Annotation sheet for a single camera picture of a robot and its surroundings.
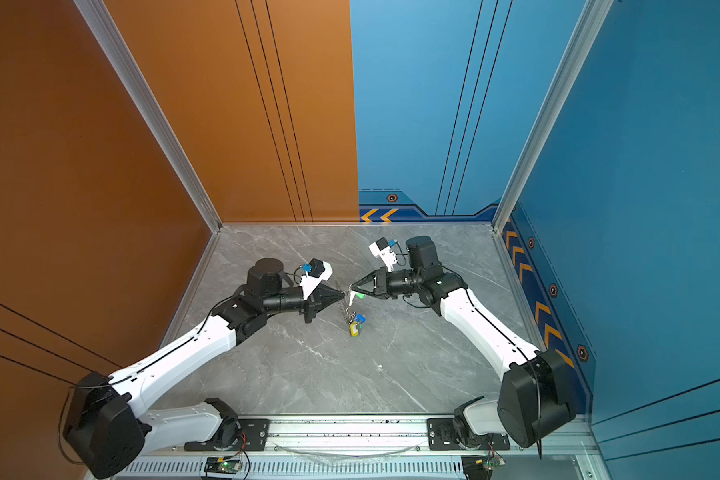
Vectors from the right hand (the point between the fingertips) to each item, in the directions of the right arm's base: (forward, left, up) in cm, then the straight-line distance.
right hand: (354, 288), depth 72 cm
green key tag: (-2, -1, 0) cm, 2 cm away
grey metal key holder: (-2, +2, -1) cm, 3 cm away
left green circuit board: (-33, +32, -26) cm, 53 cm away
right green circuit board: (-32, -32, -26) cm, 52 cm away
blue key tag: (-4, -1, -8) cm, 9 cm away
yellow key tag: (-6, +1, -10) cm, 11 cm away
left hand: (-1, +3, -1) cm, 3 cm away
